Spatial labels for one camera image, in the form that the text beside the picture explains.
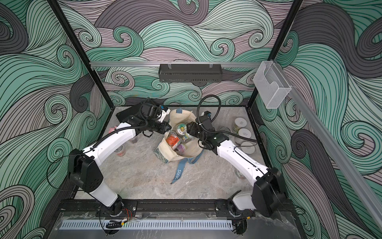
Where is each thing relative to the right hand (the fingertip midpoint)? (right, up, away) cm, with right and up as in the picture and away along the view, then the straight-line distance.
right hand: (189, 127), depth 81 cm
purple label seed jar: (-5, -13, +7) cm, 16 cm away
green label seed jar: (+34, +2, +18) cm, 39 cm away
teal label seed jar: (-5, -2, +12) cm, 13 cm away
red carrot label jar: (-10, -7, +2) cm, 12 cm away
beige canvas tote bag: (-15, -16, +2) cm, 22 cm away
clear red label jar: (+28, -27, +1) cm, 39 cm away
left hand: (-11, +1, +1) cm, 11 cm away
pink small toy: (-56, -3, +23) cm, 60 cm away
